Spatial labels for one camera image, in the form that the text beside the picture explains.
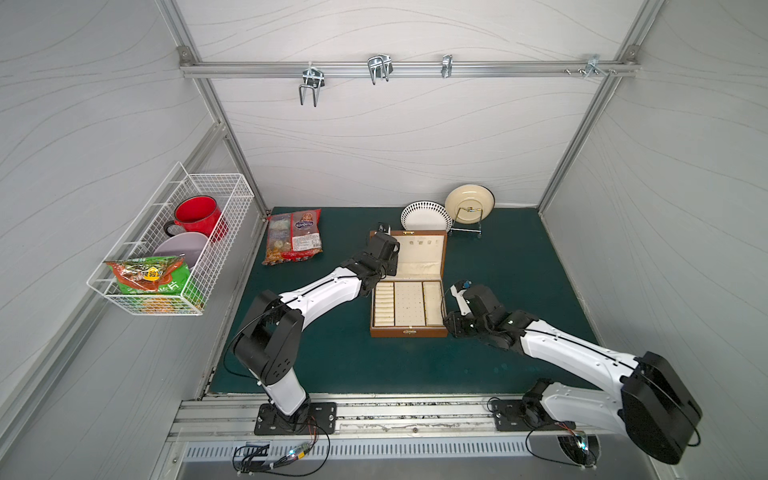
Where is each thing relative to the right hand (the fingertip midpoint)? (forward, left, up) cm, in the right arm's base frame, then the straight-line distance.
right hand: (447, 318), depth 85 cm
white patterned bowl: (+46, +5, -5) cm, 46 cm away
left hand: (+16, +18, +8) cm, 26 cm away
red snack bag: (+29, +54, -1) cm, 61 cm away
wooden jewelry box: (+4, +10, 0) cm, 11 cm away
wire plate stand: (+40, -11, -1) cm, 41 cm away
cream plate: (+40, -10, +8) cm, 42 cm away
